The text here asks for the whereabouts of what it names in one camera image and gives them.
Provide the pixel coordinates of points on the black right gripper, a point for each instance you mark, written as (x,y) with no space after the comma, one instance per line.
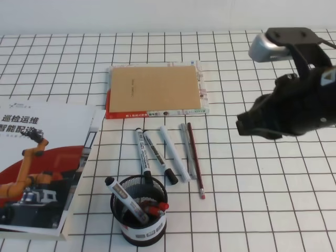
(300,102)

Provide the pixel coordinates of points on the dark red pencil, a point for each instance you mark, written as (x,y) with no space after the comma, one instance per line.
(197,165)

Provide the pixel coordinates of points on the grey pen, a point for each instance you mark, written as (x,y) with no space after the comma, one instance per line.
(190,159)

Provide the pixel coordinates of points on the white pen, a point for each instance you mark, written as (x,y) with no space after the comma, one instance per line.
(177,159)

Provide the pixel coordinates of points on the black mesh pen holder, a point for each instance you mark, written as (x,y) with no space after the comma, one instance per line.
(139,205)

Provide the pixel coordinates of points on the red capped marker in holder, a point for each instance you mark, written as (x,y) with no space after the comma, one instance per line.
(155,208)

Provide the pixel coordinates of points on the white marker in holder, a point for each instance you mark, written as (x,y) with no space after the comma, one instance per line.
(120,193)

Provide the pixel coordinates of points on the white and red book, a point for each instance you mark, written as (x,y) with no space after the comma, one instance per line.
(165,113)

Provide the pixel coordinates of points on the white marker black cap right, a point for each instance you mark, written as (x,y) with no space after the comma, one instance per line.
(168,172)

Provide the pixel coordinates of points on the white marker black cap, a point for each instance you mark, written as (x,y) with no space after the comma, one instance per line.
(168,172)
(143,155)

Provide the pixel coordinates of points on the brown paper notebook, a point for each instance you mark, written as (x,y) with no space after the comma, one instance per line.
(135,89)

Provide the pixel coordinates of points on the white marker black cap left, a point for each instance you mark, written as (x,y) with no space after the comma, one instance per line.
(143,155)

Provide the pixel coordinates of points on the robot brochure book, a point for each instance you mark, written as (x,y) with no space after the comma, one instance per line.
(44,149)

